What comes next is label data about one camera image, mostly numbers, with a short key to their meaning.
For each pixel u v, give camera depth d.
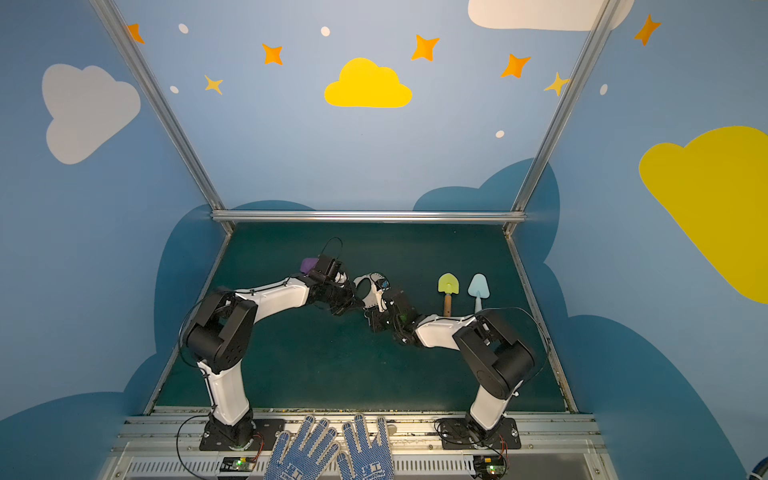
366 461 0.71
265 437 0.74
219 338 0.50
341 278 0.87
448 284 1.04
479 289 1.03
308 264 1.08
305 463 0.70
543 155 0.98
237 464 0.71
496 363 0.47
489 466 0.72
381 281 0.84
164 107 0.85
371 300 0.97
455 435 0.75
